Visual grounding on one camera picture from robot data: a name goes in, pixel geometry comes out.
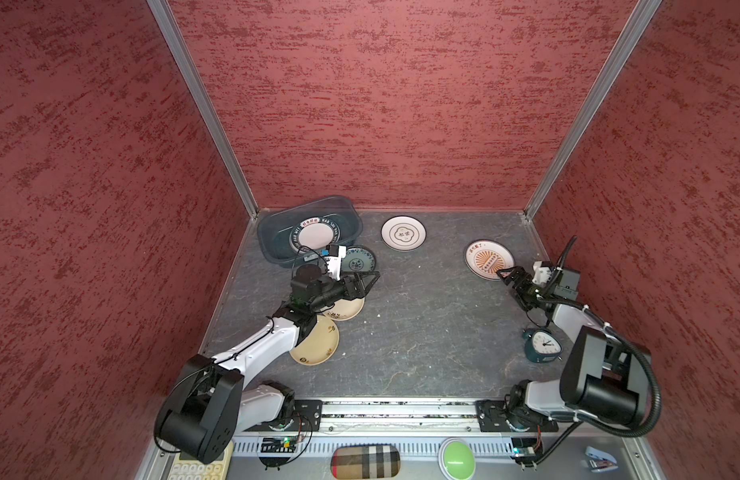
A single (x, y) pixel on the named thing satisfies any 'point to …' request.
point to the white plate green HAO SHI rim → (313, 234)
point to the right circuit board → (524, 448)
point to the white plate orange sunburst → (487, 257)
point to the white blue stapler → (600, 461)
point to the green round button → (456, 459)
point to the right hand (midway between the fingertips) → (500, 282)
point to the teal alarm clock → (541, 346)
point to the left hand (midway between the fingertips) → (371, 280)
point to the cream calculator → (190, 467)
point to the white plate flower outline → (403, 233)
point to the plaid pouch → (365, 462)
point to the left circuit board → (278, 445)
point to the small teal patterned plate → (358, 259)
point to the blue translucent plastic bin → (274, 230)
